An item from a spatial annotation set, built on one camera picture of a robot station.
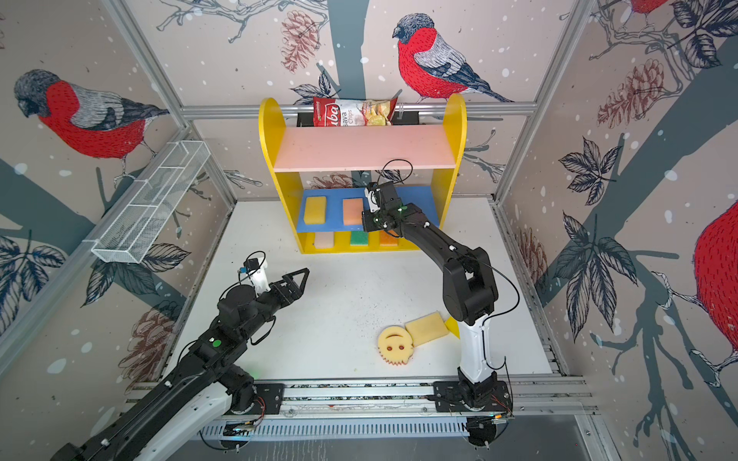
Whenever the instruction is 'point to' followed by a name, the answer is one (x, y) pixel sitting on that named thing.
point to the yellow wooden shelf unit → (324, 172)
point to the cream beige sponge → (427, 328)
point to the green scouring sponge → (358, 238)
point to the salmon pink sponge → (353, 208)
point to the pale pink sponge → (324, 239)
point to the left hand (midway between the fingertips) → (299, 275)
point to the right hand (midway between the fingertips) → (361, 223)
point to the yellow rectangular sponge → (315, 210)
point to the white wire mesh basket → (131, 232)
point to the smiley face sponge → (395, 345)
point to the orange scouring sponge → (386, 240)
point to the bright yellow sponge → (453, 325)
